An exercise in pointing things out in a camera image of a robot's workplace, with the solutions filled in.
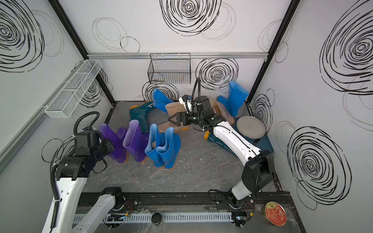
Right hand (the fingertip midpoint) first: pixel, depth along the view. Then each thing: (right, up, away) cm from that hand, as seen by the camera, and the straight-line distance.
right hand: (173, 119), depth 73 cm
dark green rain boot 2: (+22, -12, +21) cm, 33 cm away
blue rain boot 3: (+39, +15, +19) cm, 45 cm away
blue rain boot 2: (-1, -15, -8) cm, 17 cm away
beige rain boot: (-2, +6, +10) cm, 12 cm away
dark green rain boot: (-28, +3, +36) cm, 46 cm away
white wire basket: (-56, +9, +1) cm, 56 cm away
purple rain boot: (-18, -11, -2) cm, 22 cm away
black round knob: (-6, -42, -12) cm, 44 cm away
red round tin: (+49, -45, -5) cm, 66 cm away
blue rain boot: (-11, -15, -2) cm, 19 cm away
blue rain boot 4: (-10, +11, +19) cm, 24 cm away
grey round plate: (+52, -6, +29) cm, 60 cm away
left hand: (-31, -11, -3) cm, 33 cm away
